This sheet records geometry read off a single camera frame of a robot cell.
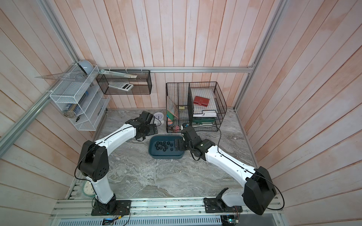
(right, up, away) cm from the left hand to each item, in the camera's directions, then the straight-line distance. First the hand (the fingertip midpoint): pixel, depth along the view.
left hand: (150, 133), depth 93 cm
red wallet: (+35, +22, +2) cm, 42 cm away
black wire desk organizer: (+33, +19, 0) cm, 38 cm away
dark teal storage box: (+8, -10, +4) cm, 14 cm away
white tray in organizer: (+38, +13, 0) cm, 41 cm away
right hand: (+21, -4, -10) cm, 23 cm away
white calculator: (-19, +33, +5) cm, 38 cm away
